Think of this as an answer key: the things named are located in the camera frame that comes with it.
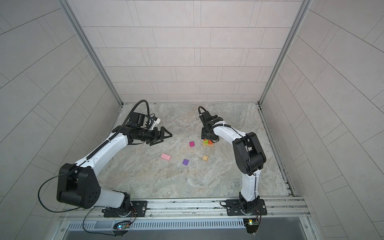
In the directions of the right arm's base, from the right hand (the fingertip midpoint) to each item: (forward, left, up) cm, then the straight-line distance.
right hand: (206, 136), depth 95 cm
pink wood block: (-12, +25, -2) cm, 28 cm away
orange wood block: (-4, -2, -2) cm, 5 cm away
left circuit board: (-44, +41, +1) cm, 60 cm away
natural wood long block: (-5, -1, -3) cm, 6 cm away
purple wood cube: (-15, +14, -3) cm, 21 cm away
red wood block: (-5, +2, +3) cm, 6 cm away
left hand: (-8, +20, +14) cm, 26 cm away
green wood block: (-4, +1, -1) cm, 4 cm away
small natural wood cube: (-13, +2, -2) cm, 14 cm away
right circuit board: (-45, -17, -5) cm, 49 cm away
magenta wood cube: (-4, +10, -3) cm, 11 cm away
